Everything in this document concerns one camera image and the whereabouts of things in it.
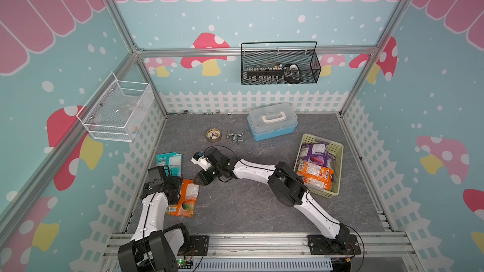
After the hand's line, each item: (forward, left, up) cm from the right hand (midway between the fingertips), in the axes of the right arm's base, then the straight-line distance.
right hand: (196, 180), depth 89 cm
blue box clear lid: (+32, -38, +8) cm, 50 cm away
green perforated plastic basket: (+17, -70, 0) cm, 72 cm away
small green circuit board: (-32, +1, -6) cm, 33 cm away
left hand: (-3, +6, +1) cm, 7 cm away
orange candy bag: (-5, +3, -2) cm, 6 cm away
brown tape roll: (+29, -5, -2) cm, 29 cm away
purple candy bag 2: (+10, -67, -1) cm, 67 cm away
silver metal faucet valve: (+27, -17, -1) cm, 32 cm away
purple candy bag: (+12, -58, +3) cm, 59 cm away
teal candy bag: (+12, +14, -1) cm, 19 cm away
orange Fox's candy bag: (+1, -56, +2) cm, 56 cm away
